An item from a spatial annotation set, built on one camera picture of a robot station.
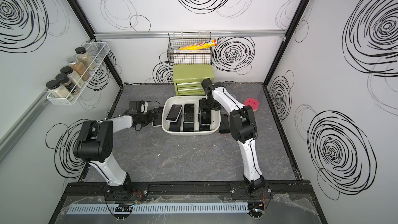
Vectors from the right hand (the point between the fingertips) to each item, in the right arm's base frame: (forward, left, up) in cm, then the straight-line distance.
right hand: (208, 108), depth 97 cm
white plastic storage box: (-2, +18, -5) cm, 18 cm away
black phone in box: (-11, +20, -4) cm, 24 cm away
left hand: (-4, +34, -3) cm, 34 cm away
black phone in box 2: (-12, +12, -4) cm, 17 cm away
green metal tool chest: (+16, +14, +11) cm, 24 cm away
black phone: (-13, -9, -1) cm, 16 cm away
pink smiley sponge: (+9, -31, -5) cm, 33 cm away
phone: (-11, +29, +2) cm, 32 cm away
